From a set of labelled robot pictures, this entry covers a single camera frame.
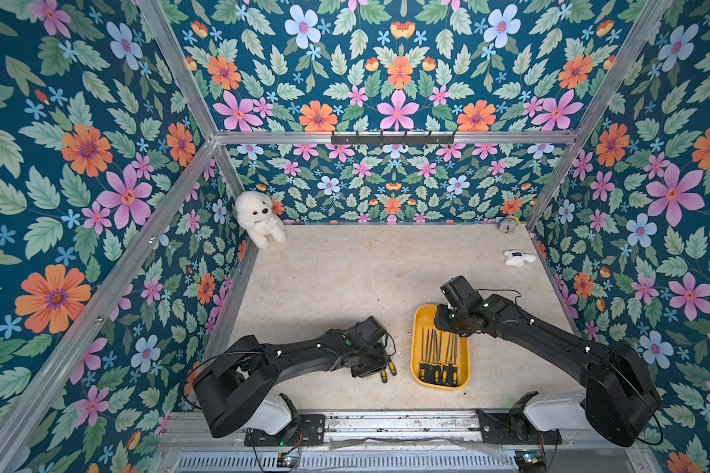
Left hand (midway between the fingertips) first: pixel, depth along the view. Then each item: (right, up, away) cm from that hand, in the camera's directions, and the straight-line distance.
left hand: (391, 370), depth 83 cm
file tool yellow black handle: (+17, +2, +2) cm, 17 cm away
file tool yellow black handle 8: (+1, 0, +1) cm, 1 cm away
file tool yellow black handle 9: (-2, -1, -1) cm, 3 cm away
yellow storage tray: (+10, +14, +8) cm, 19 cm away
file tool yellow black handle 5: (+9, +1, +1) cm, 9 cm away
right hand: (+14, +14, +2) cm, 19 cm away
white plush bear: (-47, +47, +19) cm, 69 cm away
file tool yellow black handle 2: (+18, +1, +2) cm, 18 cm away
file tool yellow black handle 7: (+17, 0, +2) cm, 17 cm away
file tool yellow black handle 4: (+11, +1, 0) cm, 11 cm away
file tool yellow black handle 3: (+14, +1, +2) cm, 14 cm away
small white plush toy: (+47, +32, +23) cm, 61 cm away
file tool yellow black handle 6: (+13, +1, -1) cm, 13 cm away
